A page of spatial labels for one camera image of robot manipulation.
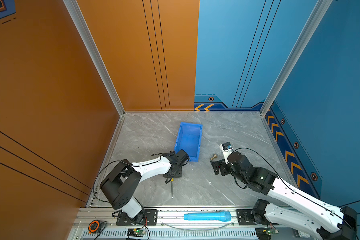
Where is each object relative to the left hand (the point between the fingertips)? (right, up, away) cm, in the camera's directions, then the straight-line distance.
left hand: (177, 172), depth 89 cm
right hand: (+21, +11, -13) cm, 27 cm away
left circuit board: (-19, -23, -18) cm, 34 cm away
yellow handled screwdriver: (-3, -3, -4) cm, 6 cm away
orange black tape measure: (-38, -19, -20) cm, 47 cm away
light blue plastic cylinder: (+21, -15, -18) cm, 31 cm away
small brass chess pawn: (+24, +9, +5) cm, 26 cm away
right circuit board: (+43, -23, -18) cm, 52 cm away
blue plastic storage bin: (+8, +19, +17) cm, 27 cm away
